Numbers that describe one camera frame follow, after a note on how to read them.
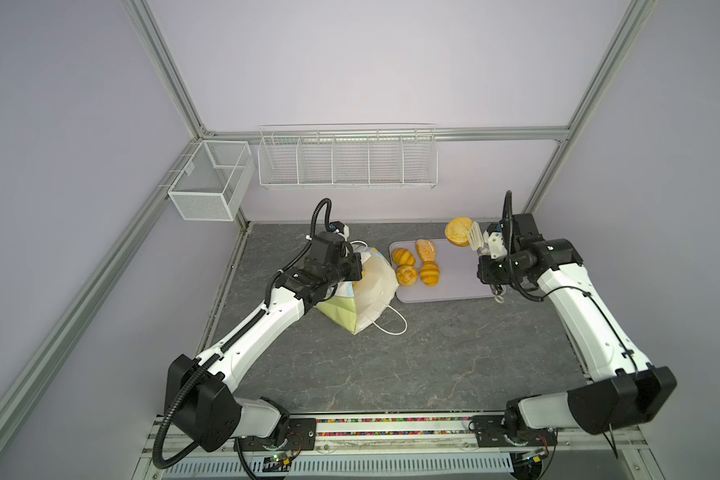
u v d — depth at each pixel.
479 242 0.79
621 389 0.39
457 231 0.88
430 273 1.02
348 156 0.99
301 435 0.73
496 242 0.69
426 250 1.06
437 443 0.74
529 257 0.52
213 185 0.99
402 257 1.05
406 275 1.00
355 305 0.77
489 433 0.74
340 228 0.71
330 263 0.60
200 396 0.39
